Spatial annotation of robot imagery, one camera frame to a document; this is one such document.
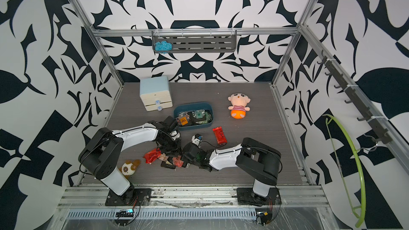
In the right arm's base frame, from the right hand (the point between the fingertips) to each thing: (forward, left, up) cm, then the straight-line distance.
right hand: (178, 153), depth 86 cm
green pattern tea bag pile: (-4, +1, -2) cm, 4 cm away
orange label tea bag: (+20, -1, +1) cm, 20 cm away
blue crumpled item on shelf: (+49, +9, +32) cm, 59 cm away
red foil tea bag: (-1, +13, 0) cm, 14 cm away
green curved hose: (-29, -63, +20) cm, 73 cm away
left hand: (+1, 0, -1) cm, 1 cm away
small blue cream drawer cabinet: (+31, +15, +12) cm, 37 cm away
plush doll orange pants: (+30, -35, +5) cm, 47 cm away
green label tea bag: (+24, -12, +2) cm, 27 cm away
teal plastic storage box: (+28, -4, +1) cm, 28 cm away
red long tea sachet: (+11, -23, -2) cm, 25 cm away
